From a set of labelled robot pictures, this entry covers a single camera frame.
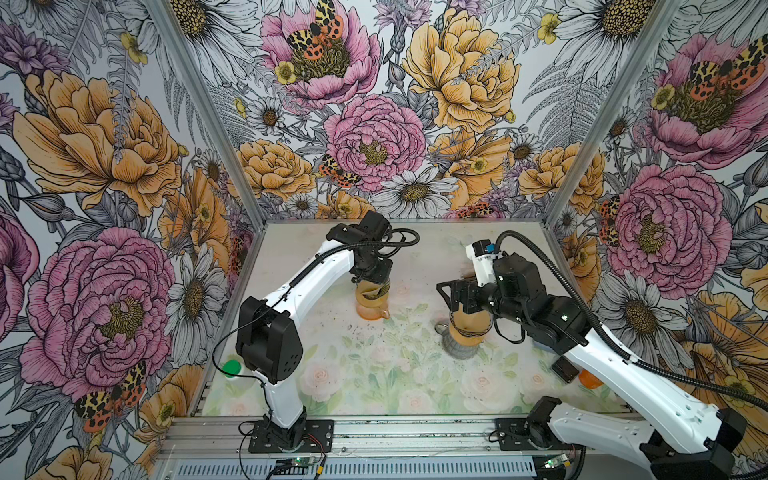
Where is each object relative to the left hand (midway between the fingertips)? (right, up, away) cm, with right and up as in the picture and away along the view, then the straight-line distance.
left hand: (376, 284), depth 84 cm
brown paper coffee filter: (+26, -10, -2) cm, 28 cm away
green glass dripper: (+3, -2, +2) cm, 4 cm away
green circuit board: (+42, -41, -12) cm, 60 cm away
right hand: (+18, -1, -14) cm, 23 cm away
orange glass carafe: (-2, -10, +11) cm, 15 cm away
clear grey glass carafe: (+19, -13, +3) cm, 23 cm away
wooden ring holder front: (+24, -15, -4) cm, 28 cm away
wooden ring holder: (-2, -6, +4) cm, 8 cm away
